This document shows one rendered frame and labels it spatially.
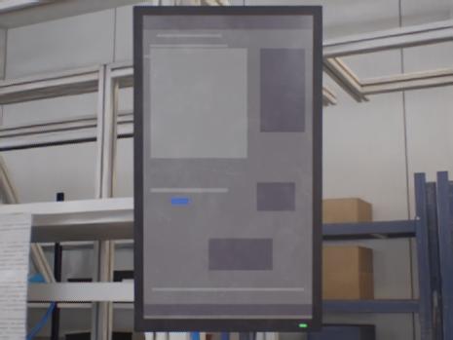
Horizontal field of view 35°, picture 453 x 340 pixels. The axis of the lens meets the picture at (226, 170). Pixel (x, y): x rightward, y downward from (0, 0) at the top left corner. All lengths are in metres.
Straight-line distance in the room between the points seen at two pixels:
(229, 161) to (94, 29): 5.04
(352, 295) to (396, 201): 0.79
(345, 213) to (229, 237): 3.24
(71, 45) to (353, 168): 2.67
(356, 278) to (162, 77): 3.27
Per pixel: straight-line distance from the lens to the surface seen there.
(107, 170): 2.17
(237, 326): 1.14
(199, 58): 1.11
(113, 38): 5.95
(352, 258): 4.28
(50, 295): 1.66
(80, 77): 2.31
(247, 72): 1.11
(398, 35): 2.01
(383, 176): 4.77
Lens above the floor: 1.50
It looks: 10 degrees up
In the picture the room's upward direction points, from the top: straight up
